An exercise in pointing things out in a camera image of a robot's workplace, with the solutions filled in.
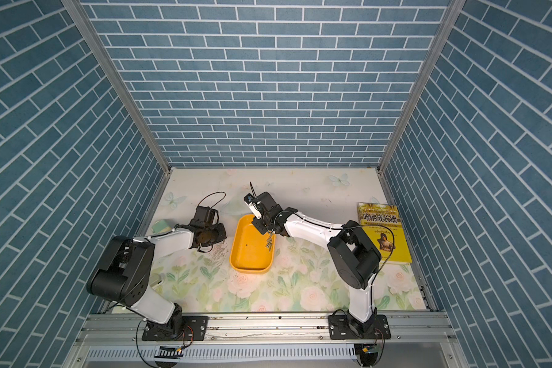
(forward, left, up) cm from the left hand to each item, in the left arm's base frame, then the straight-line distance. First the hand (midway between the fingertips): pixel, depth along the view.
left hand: (229, 233), depth 96 cm
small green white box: (0, +27, +5) cm, 27 cm away
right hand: (+3, -14, +9) cm, 17 cm away
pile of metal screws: (-4, -17, 0) cm, 17 cm away
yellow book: (+3, -65, +4) cm, 65 cm away
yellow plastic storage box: (-8, -9, -2) cm, 12 cm away
